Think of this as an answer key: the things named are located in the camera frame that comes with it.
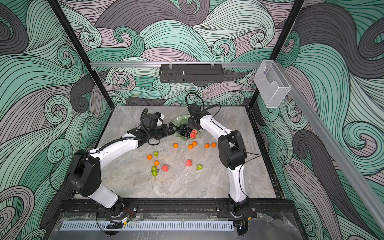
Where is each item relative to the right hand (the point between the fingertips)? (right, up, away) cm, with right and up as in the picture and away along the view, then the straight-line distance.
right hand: (193, 124), depth 98 cm
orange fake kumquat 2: (-12, -14, -2) cm, 18 cm away
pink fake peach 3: (-17, -25, -12) cm, 33 cm away
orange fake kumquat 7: (-23, -23, -10) cm, 34 cm away
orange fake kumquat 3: (-2, -15, -2) cm, 15 cm away
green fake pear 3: (-23, -28, -14) cm, 39 cm away
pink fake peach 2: (+2, -5, +3) cm, 6 cm away
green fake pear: (-24, -19, -5) cm, 31 cm away
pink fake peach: (-1, -7, 0) cm, 7 cm away
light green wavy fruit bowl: (-8, +2, +9) cm, 12 cm away
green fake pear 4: (+3, -25, -11) cm, 28 cm away
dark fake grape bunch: (-6, -5, 0) cm, 8 cm away
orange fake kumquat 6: (-28, -20, -7) cm, 35 cm away
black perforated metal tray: (-1, +33, -3) cm, 33 cm away
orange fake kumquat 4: (+9, -14, -1) cm, 17 cm away
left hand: (-12, -2, -12) cm, 17 cm away
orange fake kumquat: (+1, -13, -1) cm, 13 cm away
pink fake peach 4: (-3, -23, -11) cm, 26 cm away
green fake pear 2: (-24, -26, -12) cm, 37 cm away
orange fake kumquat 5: (+13, -14, -1) cm, 19 cm away
